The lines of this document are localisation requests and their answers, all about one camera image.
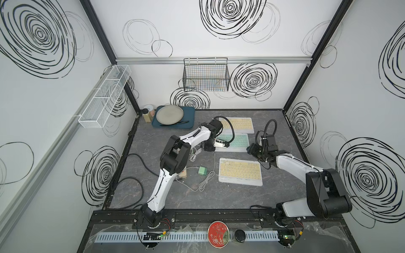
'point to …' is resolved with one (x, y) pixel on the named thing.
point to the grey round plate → (169, 114)
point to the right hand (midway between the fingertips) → (250, 150)
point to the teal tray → (188, 120)
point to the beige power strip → (183, 174)
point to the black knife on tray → (175, 124)
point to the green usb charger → (202, 171)
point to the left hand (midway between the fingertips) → (209, 145)
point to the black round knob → (240, 235)
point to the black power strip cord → (136, 179)
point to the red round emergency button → (218, 234)
